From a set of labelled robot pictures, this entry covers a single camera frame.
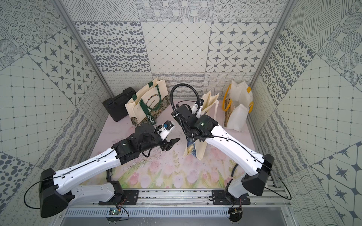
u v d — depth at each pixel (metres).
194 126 0.47
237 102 1.17
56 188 0.39
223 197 0.73
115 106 0.96
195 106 0.61
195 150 0.76
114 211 0.72
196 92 0.55
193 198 0.76
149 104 0.98
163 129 0.59
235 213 0.72
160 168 0.84
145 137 0.52
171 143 0.62
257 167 0.40
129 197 0.73
